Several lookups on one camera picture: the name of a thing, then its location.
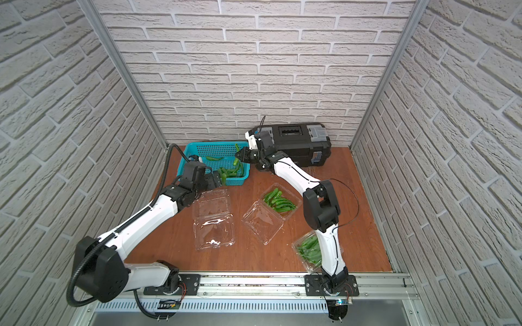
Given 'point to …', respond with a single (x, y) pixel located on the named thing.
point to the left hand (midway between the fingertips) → (213, 174)
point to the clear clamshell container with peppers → (213, 223)
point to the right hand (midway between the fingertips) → (239, 152)
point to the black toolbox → (304, 145)
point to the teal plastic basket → (221, 157)
